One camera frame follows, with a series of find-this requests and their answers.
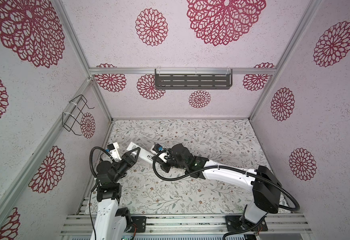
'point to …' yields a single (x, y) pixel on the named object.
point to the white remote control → (143, 154)
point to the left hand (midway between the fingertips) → (140, 151)
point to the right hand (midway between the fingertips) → (154, 154)
